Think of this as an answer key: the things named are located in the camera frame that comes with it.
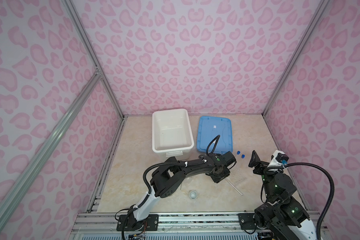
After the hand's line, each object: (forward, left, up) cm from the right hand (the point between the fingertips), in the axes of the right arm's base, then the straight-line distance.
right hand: (261, 152), depth 69 cm
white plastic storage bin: (+27, +46, -25) cm, 59 cm away
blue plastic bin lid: (+35, +19, -25) cm, 47 cm away
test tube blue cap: (+6, +7, -11) cm, 14 cm away
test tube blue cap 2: (+4, +5, -11) cm, 12 cm away
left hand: (-3, +11, -22) cm, 25 cm away
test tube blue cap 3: (-8, +8, -25) cm, 28 cm away
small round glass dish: (-12, +31, -25) cm, 42 cm away
